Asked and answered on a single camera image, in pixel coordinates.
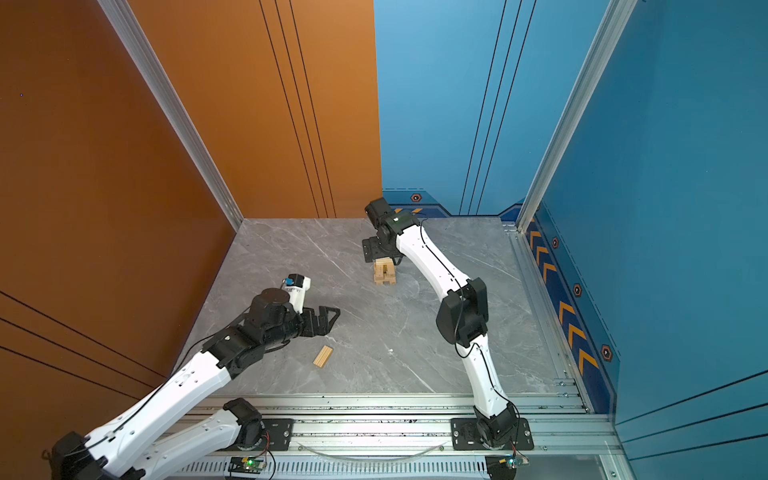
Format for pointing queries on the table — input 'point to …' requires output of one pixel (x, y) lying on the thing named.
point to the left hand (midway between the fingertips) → (328, 309)
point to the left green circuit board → (246, 464)
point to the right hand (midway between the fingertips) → (381, 252)
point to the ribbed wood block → (384, 264)
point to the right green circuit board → (501, 466)
